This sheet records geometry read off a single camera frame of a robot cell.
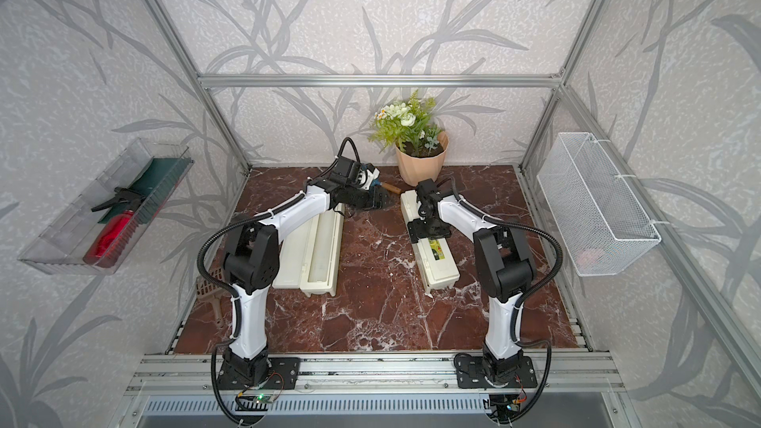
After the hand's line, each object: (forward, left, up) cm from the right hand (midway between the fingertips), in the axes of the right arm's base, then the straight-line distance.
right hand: (424, 235), depth 96 cm
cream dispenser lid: (-11, -2, +6) cm, 13 cm away
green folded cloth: (-4, +68, +31) cm, 74 cm away
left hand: (+6, +12, +10) cm, 16 cm away
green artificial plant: (+25, +5, +25) cm, 36 cm away
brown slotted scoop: (-18, +64, -2) cm, 66 cm away
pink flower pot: (+22, +2, +8) cm, 24 cm away
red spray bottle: (-20, +66, +33) cm, 77 cm away
